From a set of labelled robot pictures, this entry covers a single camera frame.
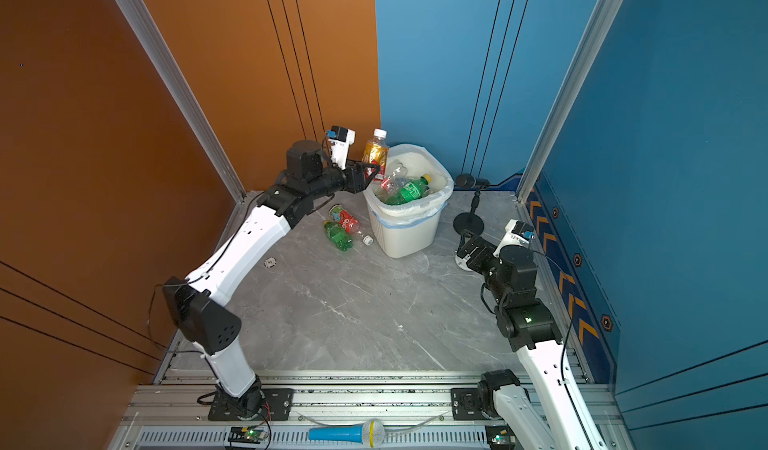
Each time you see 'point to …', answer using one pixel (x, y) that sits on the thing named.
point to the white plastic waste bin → (412, 228)
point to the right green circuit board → (500, 437)
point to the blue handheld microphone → (371, 433)
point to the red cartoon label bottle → (351, 224)
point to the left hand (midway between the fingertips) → (374, 163)
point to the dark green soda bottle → (338, 235)
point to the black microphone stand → (471, 223)
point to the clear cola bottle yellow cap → (390, 185)
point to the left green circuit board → (246, 435)
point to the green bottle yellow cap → (411, 191)
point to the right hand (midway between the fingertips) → (472, 238)
